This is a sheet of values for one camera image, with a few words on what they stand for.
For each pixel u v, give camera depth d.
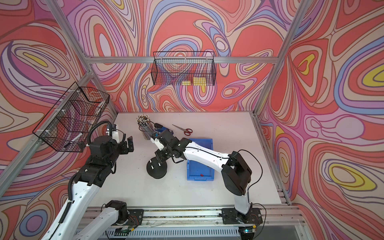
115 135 0.62
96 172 0.48
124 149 0.64
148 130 0.99
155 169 0.81
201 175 0.87
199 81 0.82
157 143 0.73
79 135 0.75
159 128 1.05
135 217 0.72
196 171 0.92
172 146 0.62
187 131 1.08
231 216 0.73
